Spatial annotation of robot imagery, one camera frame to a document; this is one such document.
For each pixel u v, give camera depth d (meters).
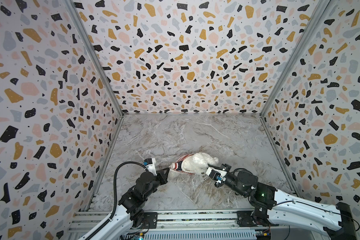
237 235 0.78
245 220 0.74
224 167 0.61
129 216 0.55
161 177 0.70
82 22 0.75
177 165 0.73
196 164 0.67
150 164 0.73
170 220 0.75
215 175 0.53
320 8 0.72
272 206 0.52
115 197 0.55
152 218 0.74
